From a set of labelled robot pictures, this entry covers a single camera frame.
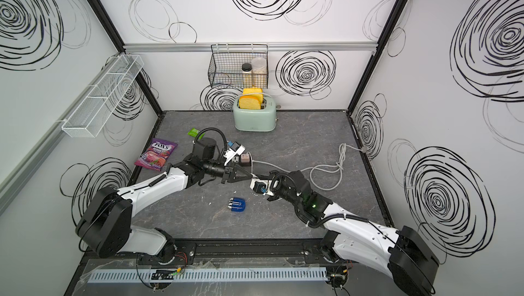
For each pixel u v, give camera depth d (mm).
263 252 756
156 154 987
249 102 960
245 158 919
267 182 609
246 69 843
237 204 826
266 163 986
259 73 845
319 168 963
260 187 606
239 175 713
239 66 886
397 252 416
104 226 421
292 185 576
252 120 1057
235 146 705
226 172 669
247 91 996
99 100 770
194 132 1084
